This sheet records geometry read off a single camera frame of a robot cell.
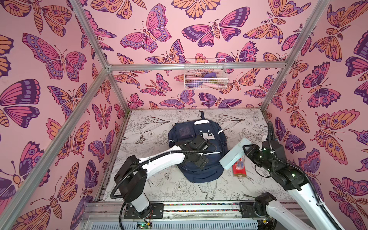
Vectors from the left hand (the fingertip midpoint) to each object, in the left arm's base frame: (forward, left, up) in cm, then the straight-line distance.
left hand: (201, 158), depth 83 cm
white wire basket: (+44, -3, +24) cm, 51 cm away
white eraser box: (-3, -16, +11) cm, 20 cm away
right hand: (0, -20, +14) cm, 25 cm away
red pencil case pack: (-2, -23, -8) cm, 25 cm away
